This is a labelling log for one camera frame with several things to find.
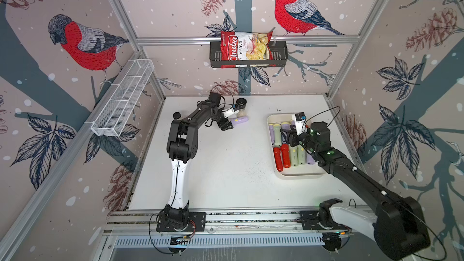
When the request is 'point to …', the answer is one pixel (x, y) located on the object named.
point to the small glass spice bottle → (176, 115)
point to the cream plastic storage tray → (298, 172)
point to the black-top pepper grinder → (241, 103)
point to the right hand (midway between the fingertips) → (285, 126)
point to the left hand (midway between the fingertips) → (230, 117)
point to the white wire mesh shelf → (113, 118)
